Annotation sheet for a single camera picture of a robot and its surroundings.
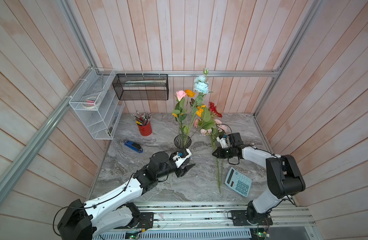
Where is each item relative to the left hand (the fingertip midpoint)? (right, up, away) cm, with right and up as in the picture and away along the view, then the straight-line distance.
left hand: (189, 160), depth 73 cm
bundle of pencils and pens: (-29, +22, +23) cm, 44 cm away
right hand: (+17, +1, +21) cm, 27 cm away
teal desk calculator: (+29, -15, +10) cm, 34 cm away
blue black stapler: (-36, +4, +24) cm, 44 cm away
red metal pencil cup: (-30, +15, +31) cm, 45 cm away
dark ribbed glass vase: (-3, +9, +10) cm, 13 cm away
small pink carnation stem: (+16, +14, +24) cm, 32 cm away
